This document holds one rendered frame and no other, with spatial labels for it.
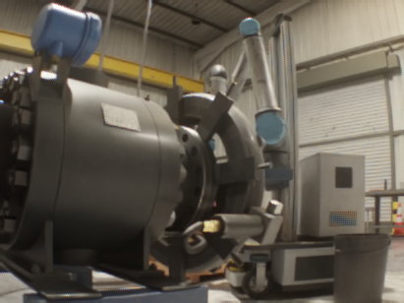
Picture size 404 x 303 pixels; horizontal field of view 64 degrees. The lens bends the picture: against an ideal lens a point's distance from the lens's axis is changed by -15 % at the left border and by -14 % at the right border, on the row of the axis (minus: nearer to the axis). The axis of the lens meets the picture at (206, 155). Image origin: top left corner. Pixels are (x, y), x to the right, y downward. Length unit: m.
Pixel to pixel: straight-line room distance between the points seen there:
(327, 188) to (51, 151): 1.63
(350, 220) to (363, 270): 0.54
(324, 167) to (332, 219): 0.31
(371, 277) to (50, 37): 1.64
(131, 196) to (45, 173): 0.28
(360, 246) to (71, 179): 1.31
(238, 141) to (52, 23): 0.78
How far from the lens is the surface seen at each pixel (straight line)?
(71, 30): 1.05
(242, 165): 1.31
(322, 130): 11.13
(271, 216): 1.27
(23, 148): 0.94
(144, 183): 1.10
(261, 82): 1.98
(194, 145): 1.41
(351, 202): 2.26
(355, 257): 1.79
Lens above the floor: 0.47
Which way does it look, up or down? 9 degrees up
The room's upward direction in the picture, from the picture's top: 2 degrees clockwise
